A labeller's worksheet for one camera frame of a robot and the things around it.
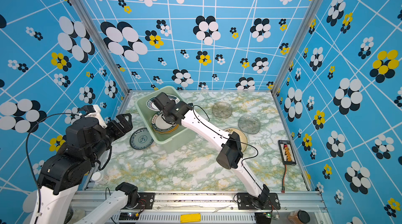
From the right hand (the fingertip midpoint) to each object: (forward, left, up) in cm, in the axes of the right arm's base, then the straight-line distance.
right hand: (165, 105), depth 81 cm
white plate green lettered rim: (+2, +9, -20) cm, 22 cm away
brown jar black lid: (-45, -59, -16) cm, 76 cm away
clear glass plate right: (+5, -49, -25) cm, 56 cm away
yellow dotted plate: (-3, +3, -21) cm, 21 cm away
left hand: (-17, +10, +13) cm, 24 cm away
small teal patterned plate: (-8, +19, -22) cm, 30 cm away
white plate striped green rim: (+1, +8, -1) cm, 8 cm away
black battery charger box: (-16, -67, -23) cm, 72 cm away
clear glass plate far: (+16, -32, -24) cm, 43 cm away
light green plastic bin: (-16, -5, -6) cm, 18 cm away
